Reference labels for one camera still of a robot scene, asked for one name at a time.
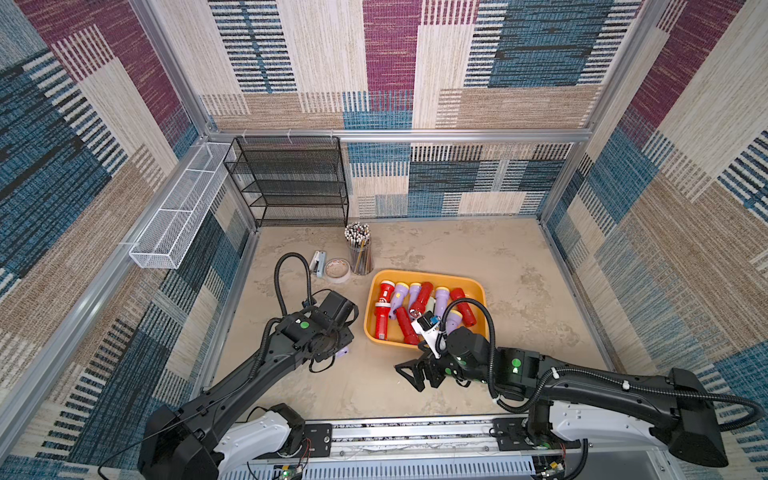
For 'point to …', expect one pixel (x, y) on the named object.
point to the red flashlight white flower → (386, 291)
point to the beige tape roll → (337, 270)
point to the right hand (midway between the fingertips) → (413, 360)
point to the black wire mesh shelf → (291, 178)
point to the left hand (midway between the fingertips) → (347, 337)
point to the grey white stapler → (318, 263)
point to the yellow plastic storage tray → (480, 316)
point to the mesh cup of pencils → (358, 236)
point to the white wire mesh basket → (162, 238)
